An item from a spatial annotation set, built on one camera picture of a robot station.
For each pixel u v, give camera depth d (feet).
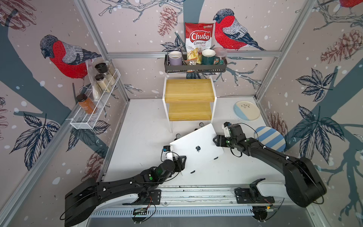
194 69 2.86
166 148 2.39
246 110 3.70
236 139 2.24
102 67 2.56
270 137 3.17
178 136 2.74
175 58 2.67
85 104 2.19
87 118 2.62
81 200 1.37
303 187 1.35
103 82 2.50
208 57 2.67
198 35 2.55
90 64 2.60
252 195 2.16
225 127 2.72
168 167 1.98
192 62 2.77
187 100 2.50
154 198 2.40
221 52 2.79
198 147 2.75
